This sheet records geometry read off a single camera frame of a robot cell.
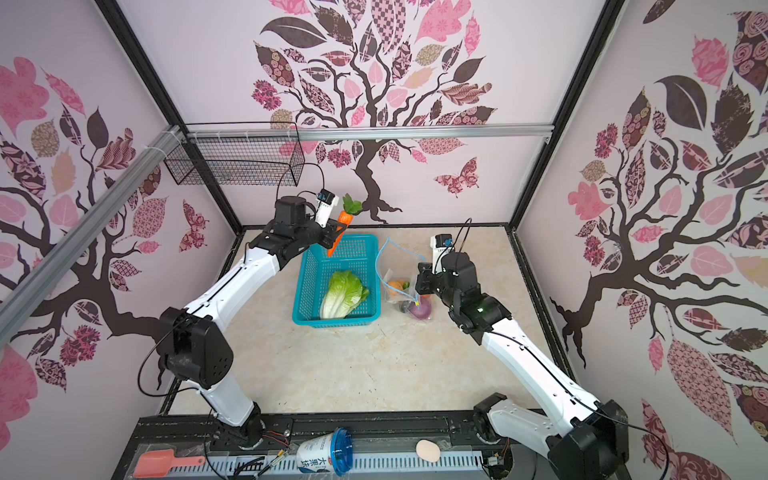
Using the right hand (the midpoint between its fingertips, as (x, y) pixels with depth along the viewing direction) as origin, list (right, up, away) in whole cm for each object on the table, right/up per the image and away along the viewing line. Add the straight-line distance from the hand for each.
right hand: (421, 260), depth 76 cm
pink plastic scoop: (-62, -47, -9) cm, 78 cm away
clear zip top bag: (-5, -4, +36) cm, 37 cm away
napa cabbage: (-23, -10, +16) cm, 29 cm away
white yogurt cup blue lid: (-22, -42, -12) cm, 49 cm away
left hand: (-22, +10, +9) cm, 26 cm away
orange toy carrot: (-21, +12, +6) cm, 25 cm away
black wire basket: (-58, +34, +19) cm, 70 cm away
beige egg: (+1, -46, -6) cm, 46 cm away
